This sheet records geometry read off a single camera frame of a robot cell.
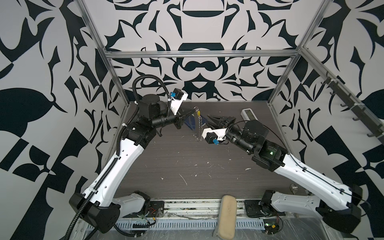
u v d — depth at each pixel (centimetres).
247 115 107
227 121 51
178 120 54
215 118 57
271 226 71
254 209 74
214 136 48
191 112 62
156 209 73
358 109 60
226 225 69
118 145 44
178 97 52
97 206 37
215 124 55
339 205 39
